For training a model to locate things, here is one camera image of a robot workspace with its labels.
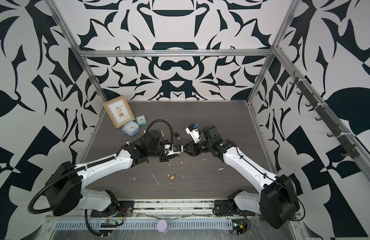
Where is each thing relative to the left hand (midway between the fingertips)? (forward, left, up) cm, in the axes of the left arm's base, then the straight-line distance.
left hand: (178, 145), depth 80 cm
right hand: (-2, -3, +2) cm, 4 cm away
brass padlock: (-6, 0, +3) cm, 7 cm away
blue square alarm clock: (+20, +32, -12) cm, 40 cm away
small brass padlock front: (-11, +4, -15) cm, 20 cm away
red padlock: (-2, +7, +19) cm, 20 cm away
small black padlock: (+17, +1, -15) cm, 23 cm away
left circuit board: (-32, +32, -12) cm, 47 cm away
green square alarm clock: (+27, +26, -12) cm, 40 cm away
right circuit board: (-34, -28, -16) cm, 47 cm away
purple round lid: (-34, +7, -6) cm, 35 cm away
